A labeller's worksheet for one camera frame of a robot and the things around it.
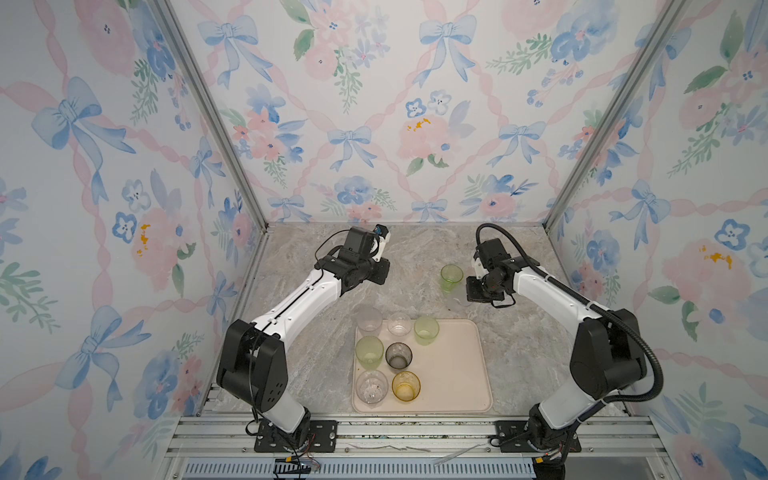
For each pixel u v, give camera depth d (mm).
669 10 689
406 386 809
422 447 739
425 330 921
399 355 858
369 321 903
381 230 748
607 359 455
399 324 919
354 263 644
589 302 495
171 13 694
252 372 434
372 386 815
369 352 875
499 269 659
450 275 1027
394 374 767
